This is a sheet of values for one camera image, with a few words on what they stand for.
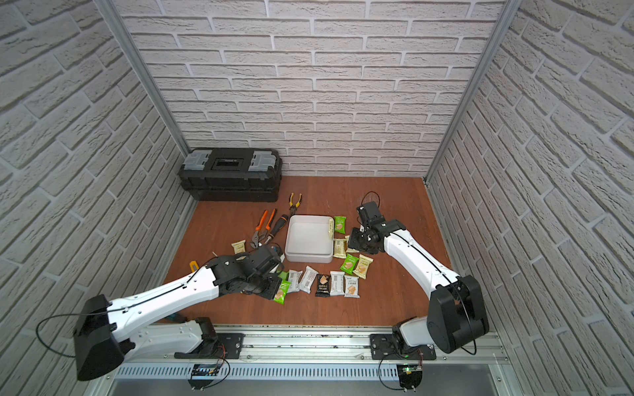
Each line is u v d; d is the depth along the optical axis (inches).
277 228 39.4
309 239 40.4
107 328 15.6
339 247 37.2
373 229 23.9
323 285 33.5
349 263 35.6
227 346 29.6
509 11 27.1
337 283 33.6
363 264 35.4
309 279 34.3
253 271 22.8
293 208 42.0
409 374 27.9
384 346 29.1
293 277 33.7
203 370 28.6
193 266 35.3
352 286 33.5
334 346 29.7
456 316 16.4
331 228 37.6
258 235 38.4
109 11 27.3
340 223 40.2
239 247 37.3
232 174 38.6
